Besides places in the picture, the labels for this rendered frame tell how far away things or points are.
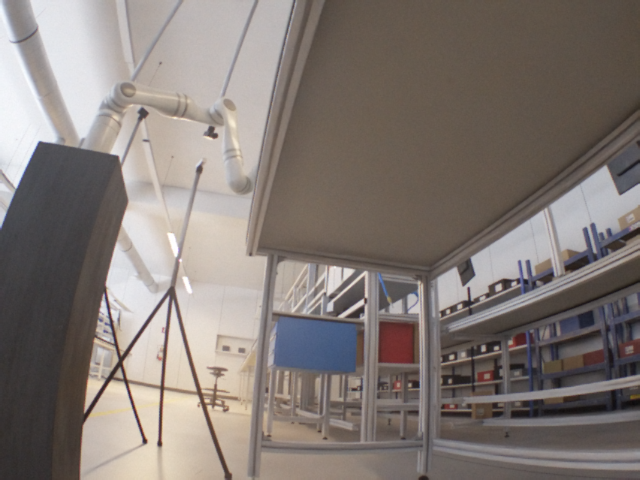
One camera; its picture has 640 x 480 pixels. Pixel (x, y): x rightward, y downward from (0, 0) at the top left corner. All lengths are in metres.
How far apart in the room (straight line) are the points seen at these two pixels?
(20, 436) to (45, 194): 0.53
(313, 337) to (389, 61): 2.05
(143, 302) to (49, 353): 11.94
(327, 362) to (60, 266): 2.00
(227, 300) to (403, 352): 10.07
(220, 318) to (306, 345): 9.89
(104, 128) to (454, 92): 0.91
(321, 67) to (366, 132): 0.23
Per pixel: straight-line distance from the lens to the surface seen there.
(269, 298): 1.43
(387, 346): 2.72
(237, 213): 6.70
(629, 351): 4.32
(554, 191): 1.17
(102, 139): 1.08
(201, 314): 12.34
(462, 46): 0.77
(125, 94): 1.17
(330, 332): 2.55
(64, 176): 0.94
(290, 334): 2.48
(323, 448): 1.45
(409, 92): 0.83
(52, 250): 0.86
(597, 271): 1.86
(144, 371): 12.39
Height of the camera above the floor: 0.37
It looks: 25 degrees up
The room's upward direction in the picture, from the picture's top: 3 degrees clockwise
